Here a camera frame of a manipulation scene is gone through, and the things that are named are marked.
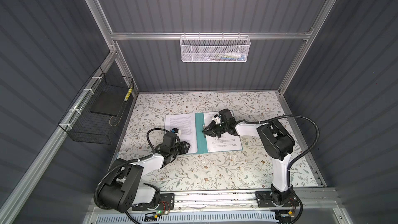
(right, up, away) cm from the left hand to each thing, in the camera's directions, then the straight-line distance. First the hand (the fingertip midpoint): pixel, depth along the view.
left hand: (188, 145), depth 90 cm
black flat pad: (-37, +25, -15) cm, 47 cm away
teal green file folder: (+8, +1, +5) cm, 9 cm away
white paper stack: (+22, +1, +3) cm, 22 cm away
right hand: (+9, +7, +3) cm, 12 cm away
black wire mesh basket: (-42, +18, -18) cm, 50 cm away
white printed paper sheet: (-3, +12, +13) cm, 18 cm away
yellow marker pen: (-31, +28, -10) cm, 43 cm away
